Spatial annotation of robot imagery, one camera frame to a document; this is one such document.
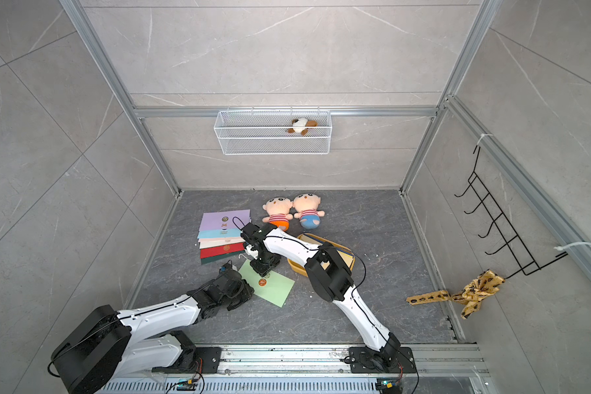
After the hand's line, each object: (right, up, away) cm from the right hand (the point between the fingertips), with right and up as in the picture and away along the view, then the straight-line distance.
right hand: (266, 270), depth 93 cm
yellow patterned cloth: (+65, +4, -28) cm, 70 cm away
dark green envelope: (-24, +3, +2) cm, 24 cm away
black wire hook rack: (+70, +12, -33) cm, 78 cm away
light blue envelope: (-21, +13, +11) cm, 27 cm away
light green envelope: (+3, -5, -4) cm, 7 cm away
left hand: (-3, -5, -5) cm, 8 cm away
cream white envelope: (-27, +9, +8) cm, 30 cm away
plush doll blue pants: (+16, +25, +12) cm, 32 cm away
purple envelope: (-21, +19, +15) cm, 32 cm away
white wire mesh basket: (+2, +56, +7) cm, 57 cm away
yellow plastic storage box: (+18, +12, +2) cm, 21 cm away
